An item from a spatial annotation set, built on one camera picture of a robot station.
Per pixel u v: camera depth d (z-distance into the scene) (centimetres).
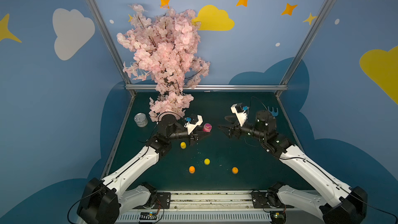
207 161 86
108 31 86
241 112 60
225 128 63
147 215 72
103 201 39
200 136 65
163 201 74
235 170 84
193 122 58
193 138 62
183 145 89
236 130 62
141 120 99
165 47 70
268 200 73
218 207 73
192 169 84
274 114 110
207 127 65
